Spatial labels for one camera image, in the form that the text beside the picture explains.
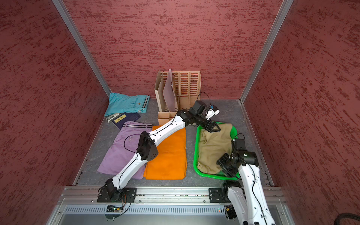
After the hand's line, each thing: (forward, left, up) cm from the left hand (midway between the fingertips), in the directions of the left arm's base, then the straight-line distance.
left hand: (215, 128), depth 83 cm
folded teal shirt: (+32, +73, -13) cm, 81 cm away
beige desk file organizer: (+43, +17, -4) cm, 47 cm away
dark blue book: (+20, +66, -15) cm, 70 cm away
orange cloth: (-16, +27, -14) cm, 35 cm away
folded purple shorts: (-7, +60, -14) cm, 62 cm away
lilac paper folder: (+31, +31, -2) cm, 44 cm away
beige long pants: (-5, 0, -13) cm, 14 cm away
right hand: (-21, +1, -6) cm, 22 cm away
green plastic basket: (+1, -15, -10) cm, 18 cm away
